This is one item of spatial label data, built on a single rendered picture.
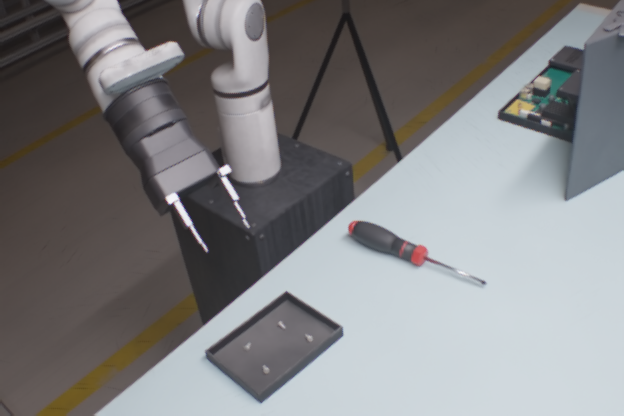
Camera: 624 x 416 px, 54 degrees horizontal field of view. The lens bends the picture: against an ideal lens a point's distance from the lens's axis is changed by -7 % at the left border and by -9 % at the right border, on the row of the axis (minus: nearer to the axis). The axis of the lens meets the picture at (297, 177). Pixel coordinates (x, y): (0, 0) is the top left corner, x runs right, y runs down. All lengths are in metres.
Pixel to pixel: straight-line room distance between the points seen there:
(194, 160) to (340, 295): 0.20
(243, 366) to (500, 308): 0.26
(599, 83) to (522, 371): 0.33
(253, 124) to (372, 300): 0.46
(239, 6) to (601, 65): 0.52
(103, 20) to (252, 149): 0.45
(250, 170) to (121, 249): 1.43
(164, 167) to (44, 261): 1.92
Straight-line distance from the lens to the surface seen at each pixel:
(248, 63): 1.01
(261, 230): 1.03
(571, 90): 1.03
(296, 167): 1.16
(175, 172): 0.67
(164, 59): 0.66
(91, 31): 0.71
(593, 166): 0.83
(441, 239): 0.75
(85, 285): 2.38
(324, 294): 0.69
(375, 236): 0.72
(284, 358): 0.64
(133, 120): 0.67
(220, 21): 0.99
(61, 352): 2.18
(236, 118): 1.05
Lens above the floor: 1.49
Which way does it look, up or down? 34 degrees down
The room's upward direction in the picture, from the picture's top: 8 degrees counter-clockwise
